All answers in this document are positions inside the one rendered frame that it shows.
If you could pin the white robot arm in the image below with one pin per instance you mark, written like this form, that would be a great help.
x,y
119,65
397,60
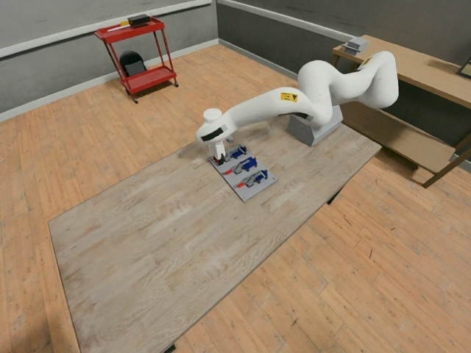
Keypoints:
x,y
321,87

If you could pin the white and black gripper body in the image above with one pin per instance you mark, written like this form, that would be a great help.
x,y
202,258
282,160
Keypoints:
x,y
216,150

